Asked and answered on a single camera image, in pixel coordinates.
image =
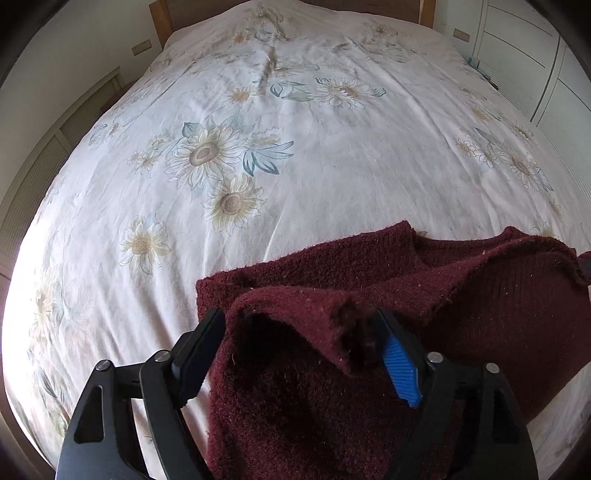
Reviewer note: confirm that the wooden nightstand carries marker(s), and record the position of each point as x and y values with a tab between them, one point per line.
485	74

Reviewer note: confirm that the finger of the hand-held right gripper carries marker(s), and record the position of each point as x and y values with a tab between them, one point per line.
585	267

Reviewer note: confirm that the beige wall socket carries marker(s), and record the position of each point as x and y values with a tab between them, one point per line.
141	48
461	35

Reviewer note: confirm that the white wardrobe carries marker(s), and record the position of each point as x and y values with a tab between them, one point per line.
526	55

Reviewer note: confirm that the wooden headboard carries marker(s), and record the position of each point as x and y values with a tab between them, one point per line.
159	18

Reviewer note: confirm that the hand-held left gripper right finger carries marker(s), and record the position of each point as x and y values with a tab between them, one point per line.
401	369

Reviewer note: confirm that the floral white bed cover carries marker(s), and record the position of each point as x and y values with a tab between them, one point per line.
323	161

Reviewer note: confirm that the dark red knit sweater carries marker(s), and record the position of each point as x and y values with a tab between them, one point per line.
323	286

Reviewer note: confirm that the slatted beige wall cabinet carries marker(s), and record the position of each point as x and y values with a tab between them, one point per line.
32	175

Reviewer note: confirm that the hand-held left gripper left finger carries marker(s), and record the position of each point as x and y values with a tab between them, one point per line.
198	355

